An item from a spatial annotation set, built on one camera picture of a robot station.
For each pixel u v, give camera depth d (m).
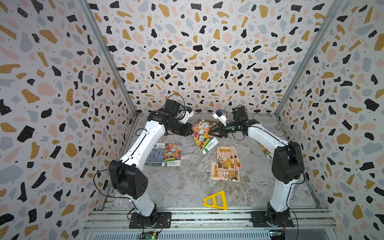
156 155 0.97
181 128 0.70
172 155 0.97
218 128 0.78
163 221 0.73
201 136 0.83
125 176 0.43
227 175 0.90
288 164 0.51
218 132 0.78
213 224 0.73
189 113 0.73
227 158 0.96
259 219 0.75
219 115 0.77
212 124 0.80
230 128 0.78
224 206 0.78
